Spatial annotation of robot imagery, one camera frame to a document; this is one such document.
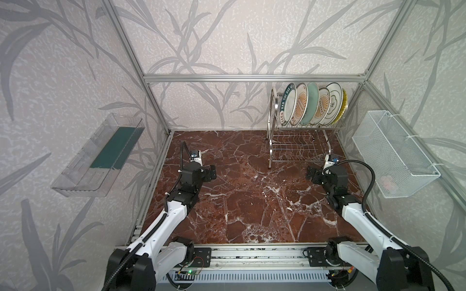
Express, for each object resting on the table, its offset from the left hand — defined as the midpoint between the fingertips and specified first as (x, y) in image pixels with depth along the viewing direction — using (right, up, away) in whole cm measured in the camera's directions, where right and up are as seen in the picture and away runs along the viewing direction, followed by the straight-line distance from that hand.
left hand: (203, 164), depth 83 cm
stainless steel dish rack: (+54, +10, +25) cm, 60 cm away
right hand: (+54, -2, +3) cm, 54 cm away
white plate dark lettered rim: (+41, +29, +5) cm, 50 cm away
